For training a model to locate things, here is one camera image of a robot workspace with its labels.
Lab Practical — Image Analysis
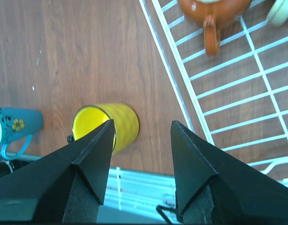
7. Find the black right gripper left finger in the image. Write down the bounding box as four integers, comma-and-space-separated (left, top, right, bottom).
0, 120, 115, 225

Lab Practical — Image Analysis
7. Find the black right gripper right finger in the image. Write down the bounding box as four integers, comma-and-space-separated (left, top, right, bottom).
170, 120, 288, 225

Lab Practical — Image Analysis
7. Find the blue floral mug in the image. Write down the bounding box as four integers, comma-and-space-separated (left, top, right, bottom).
0, 107, 44, 161

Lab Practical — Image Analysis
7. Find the yellow enamel mug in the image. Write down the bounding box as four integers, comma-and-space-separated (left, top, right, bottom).
67, 103, 140, 155

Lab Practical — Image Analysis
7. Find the orange black patterned mug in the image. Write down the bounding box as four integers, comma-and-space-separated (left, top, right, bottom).
178, 0, 251, 56

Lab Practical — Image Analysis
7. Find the beige round mug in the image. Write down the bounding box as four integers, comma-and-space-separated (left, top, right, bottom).
267, 0, 288, 26

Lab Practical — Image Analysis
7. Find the white wire dish rack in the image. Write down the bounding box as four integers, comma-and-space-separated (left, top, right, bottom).
139, 0, 288, 187

